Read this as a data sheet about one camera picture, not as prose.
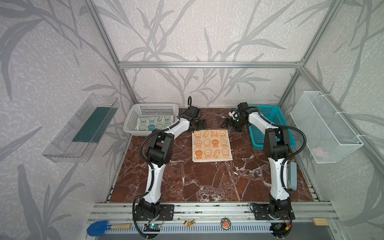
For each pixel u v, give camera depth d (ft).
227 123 3.06
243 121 2.77
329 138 1.99
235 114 3.15
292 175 2.68
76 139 2.10
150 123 3.48
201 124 3.07
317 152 2.38
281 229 2.41
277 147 1.99
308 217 2.41
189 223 2.31
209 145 3.24
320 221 2.31
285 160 1.99
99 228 2.28
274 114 3.63
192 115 2.70
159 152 1.87
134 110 3.59
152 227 2.34
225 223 2.32
